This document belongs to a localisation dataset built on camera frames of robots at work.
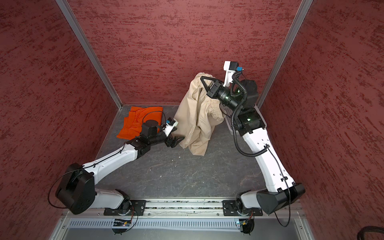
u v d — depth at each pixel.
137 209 0.74
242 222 0.73
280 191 0.38
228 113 0.56
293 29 0.78
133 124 1.07
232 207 0.74
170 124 0.70
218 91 0.51
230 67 0.50
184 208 0.76
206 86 0.56
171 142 0.72
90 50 0.87
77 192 0.42
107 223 0.71
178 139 0.74
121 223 0.72
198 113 0.66
